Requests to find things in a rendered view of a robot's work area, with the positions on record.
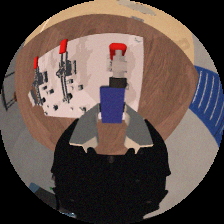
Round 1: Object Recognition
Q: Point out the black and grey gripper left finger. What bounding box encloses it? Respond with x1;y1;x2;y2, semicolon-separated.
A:
51;103;101;174

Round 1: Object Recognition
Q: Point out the black toggle clamp with red handle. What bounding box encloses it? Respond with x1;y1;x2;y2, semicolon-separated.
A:
32;56;48;106

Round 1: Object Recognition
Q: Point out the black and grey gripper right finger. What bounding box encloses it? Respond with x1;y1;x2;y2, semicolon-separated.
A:
123;104;171;177

